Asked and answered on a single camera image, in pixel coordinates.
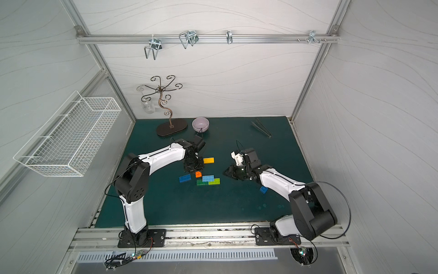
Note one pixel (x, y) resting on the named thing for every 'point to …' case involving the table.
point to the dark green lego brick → (199, 182)
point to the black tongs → (261, 128)
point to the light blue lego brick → (208, 178)
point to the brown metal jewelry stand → (174, 126)
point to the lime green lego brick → (217, 181)
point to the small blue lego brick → (263, 189)
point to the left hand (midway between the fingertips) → (202, 171)
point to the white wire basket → (65, 142)
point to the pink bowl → (200, 124)
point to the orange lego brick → (198, 174)
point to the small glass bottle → (148, 107)
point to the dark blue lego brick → (184, 178)
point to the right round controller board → (304, 256)
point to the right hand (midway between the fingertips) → (222, 172)
